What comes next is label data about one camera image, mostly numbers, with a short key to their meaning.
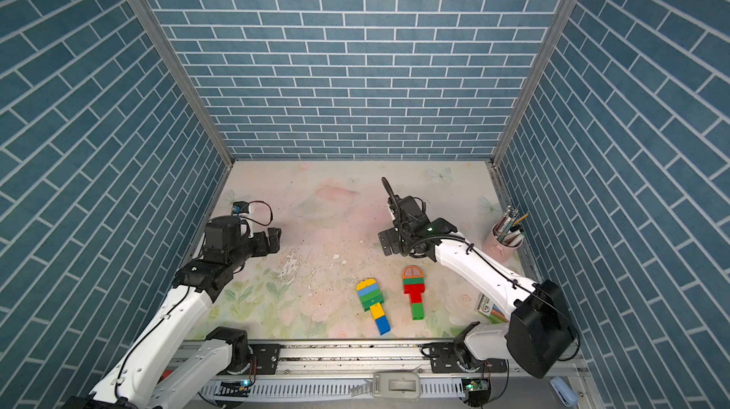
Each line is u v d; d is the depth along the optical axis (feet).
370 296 2.73
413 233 2.01
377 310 2.64
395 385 2.23
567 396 2.22
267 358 2.44
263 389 2.52
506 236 2.86
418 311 2.66
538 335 1.35
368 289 2.76
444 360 2.41
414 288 2.77
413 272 2.84
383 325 2.57
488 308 2.66
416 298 2.71
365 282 2.78
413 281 2.84
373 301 2.65
